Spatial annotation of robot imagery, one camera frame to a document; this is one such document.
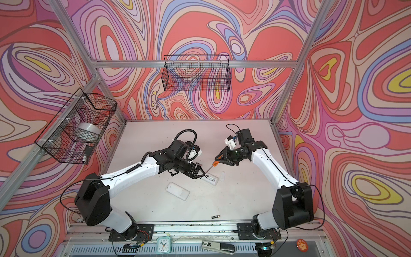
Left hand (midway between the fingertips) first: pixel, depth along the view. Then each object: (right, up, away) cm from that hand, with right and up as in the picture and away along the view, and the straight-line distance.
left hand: (201, 171), depth 79 cm
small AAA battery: (+7, -22, -1) cm, 23 cm away
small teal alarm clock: (-16, -30, -10) cm, 36 cm away
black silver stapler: (+12, -29, -14) cm, 34 cm away
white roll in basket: (-51, +20, -9) cm, 56 cm away
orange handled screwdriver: (+7, +4, -1) cm, 8 cm away
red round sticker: (+45, -31, -9) cm, 56 cm away
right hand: (+9, +4, 0) cm, 10 cm away
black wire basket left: (-61, +17, -13) cm, 64 cm away
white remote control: (+5, -7, +11) cm, 14 cm away
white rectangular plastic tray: (-13, -13, +7) cm, 20 cm away
